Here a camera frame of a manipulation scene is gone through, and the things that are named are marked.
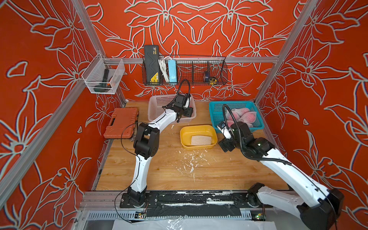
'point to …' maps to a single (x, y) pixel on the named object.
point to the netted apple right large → (249, 117)
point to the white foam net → (199, 140)
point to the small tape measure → (212, 81)
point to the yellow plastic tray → (187, 132)
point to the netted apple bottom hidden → (250, 125)
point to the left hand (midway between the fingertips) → (189, 108)
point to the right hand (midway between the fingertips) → (223, 135)
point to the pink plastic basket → (156, 102)
